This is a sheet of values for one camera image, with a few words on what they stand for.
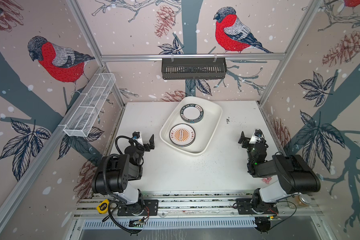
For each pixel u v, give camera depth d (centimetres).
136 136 76
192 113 112
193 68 103
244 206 73
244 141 83
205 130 101
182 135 100
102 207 73
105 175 43
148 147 81
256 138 76
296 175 46
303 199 67
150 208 73
